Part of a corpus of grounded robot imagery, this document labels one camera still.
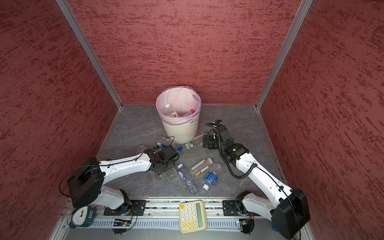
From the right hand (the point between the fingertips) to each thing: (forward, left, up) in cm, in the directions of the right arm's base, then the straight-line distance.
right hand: (209, 140), depth 81 cm
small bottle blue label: (-16, 0, -12) cm, 20 cm away
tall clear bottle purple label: (-14, +13, -17) cm, 26 cm away
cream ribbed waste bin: (+7, +16, -3) cm, 17 cm away
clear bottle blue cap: (+6, +28, -14) cm, 32 cm away
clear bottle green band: (+6, +10, -13) cm, 18 cm away
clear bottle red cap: (+26, +10, -3) cm, 28 cm away
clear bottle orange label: (-10, +6, -13) cm, 18 cm away
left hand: (-9, +24, -14) cm, 29 cm away
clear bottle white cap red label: (+19, +21, +1) cm, 29 cm away
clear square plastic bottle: (-13, +22, -10) cm, 28 cm away
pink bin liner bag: (+30, +19, -1) cm, 36 cm away
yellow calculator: (-33, +10, -14) cm, 38 cm away
